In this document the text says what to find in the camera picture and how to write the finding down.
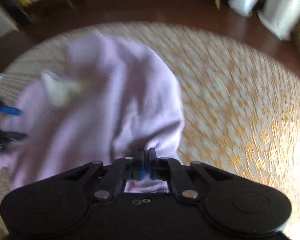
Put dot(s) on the lilac t-shirt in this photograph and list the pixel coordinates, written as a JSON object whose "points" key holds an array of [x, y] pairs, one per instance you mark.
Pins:
{"points": [[117, 98]]}

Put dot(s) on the white standing air conditioner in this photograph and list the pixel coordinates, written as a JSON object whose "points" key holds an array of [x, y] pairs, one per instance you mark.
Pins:
{"points": [[280, 17]]}

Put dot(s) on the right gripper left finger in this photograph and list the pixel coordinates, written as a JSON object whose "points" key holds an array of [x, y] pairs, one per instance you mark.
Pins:
{"points": [[112, 178]]}

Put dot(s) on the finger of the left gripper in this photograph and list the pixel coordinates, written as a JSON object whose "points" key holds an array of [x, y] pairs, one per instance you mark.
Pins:
{"points": [[12, 136], [11, 111]]}

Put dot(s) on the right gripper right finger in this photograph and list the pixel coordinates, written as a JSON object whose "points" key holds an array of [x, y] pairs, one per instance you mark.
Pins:
{"points": [[173, 173]]}

